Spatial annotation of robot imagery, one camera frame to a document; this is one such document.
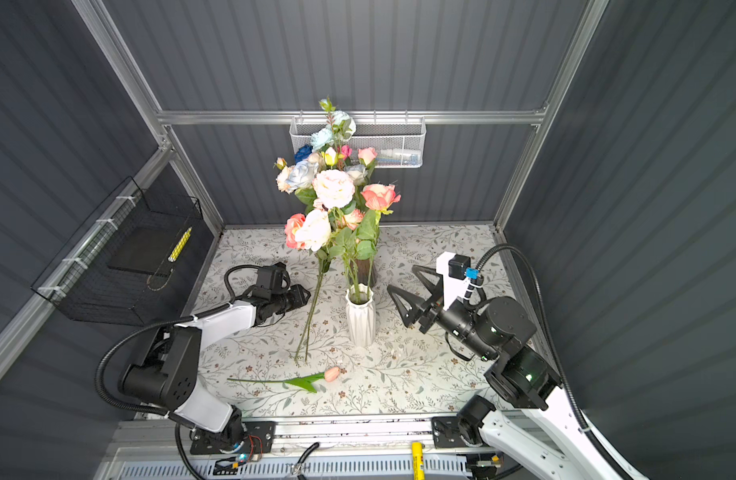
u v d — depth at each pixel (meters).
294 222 0.64
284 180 0.75
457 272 0.46
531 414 0.43
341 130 0.77
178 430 0.68
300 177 0.69
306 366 0.85
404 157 0.88
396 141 0.83
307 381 0.82
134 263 0.71
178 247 0.77
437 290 0.57
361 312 0.74
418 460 0.69
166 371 0.46
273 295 0.74
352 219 0.64
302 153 0.80
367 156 0.82
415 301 0.48
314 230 0.58
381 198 0.63
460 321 0.48
